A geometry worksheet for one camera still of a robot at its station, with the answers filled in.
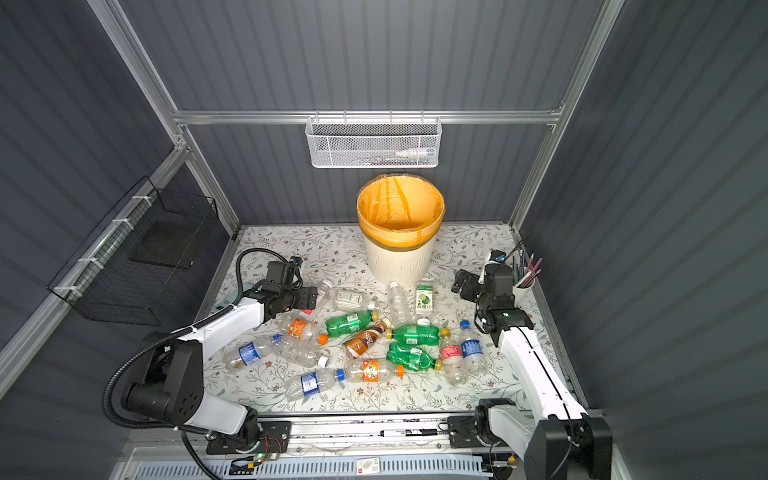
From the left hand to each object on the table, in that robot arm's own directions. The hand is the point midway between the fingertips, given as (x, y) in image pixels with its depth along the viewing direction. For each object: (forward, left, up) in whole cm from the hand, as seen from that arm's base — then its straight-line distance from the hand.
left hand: (302, 292), depth 92 cm
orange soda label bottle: (-25, -20, -2) cm, 32 cm away
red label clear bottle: (-23, -44, -7) cm, 51 cm away
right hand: (-5, -51, +11) cm, 53 cm away
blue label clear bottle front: (-27, -6, -3) cm, 27 cm away
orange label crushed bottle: (-11, +1, -2) cm, 12 cm away
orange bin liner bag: (+27, -33, +8) cm, 43 cm away
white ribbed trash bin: (+4, -31, +5) cm, 32 cm away
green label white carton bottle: (-1, -39, -4) cm, 39 cm away
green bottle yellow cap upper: (-10, -14, -3) cm, 18 cm away
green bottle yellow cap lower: (-21, -33, -5) cm, 39 cm away
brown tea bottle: (-16, -18, -3) cm, 24 cm away
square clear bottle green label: (-3, -14, -1) cm, 15 cm away
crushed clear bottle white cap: (-19, -2, -3) cm, 19 cm away
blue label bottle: (-22, -49, -4) cm, 54 cm away
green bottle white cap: (-13, -37, -6) cm, 40 cm away
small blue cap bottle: (-17, +13, -3) cm, 22 cm away
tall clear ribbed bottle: (-4, -30, -5) cm, 31 cm away
